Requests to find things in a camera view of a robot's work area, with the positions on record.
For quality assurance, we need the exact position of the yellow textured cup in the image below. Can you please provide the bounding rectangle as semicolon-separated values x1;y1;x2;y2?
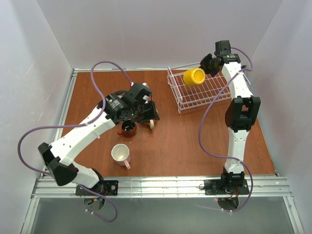
183;68;206;86

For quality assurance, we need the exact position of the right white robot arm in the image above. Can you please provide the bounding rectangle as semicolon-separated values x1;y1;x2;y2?
200;40;261;195

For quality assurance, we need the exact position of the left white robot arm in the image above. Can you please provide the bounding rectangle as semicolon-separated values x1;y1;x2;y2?
38;83;159;194

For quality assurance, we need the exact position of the beige round mug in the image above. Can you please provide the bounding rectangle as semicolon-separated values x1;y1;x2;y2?
147;119;155;130

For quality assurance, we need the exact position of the brown black mug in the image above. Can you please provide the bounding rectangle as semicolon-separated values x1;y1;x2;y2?
117;120;137;137

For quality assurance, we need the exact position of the white wire dish rack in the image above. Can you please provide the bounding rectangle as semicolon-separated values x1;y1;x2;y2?
167;53;251;115

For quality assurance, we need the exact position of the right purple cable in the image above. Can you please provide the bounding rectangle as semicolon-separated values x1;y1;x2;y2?
195;46;254;213

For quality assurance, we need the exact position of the white mug pink handle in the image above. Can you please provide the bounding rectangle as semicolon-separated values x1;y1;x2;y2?
111;144;131;170

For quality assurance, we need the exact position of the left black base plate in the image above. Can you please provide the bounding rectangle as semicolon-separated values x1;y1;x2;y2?
75;180;118;196

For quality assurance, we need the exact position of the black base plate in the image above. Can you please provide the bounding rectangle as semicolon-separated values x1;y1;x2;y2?
75;180;118;196
199;179;250;195

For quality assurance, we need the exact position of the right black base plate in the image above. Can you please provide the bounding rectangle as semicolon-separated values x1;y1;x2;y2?
199;179;250;195

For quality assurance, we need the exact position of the aluminium frame rail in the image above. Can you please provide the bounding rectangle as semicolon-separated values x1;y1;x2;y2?
31;175;293;198

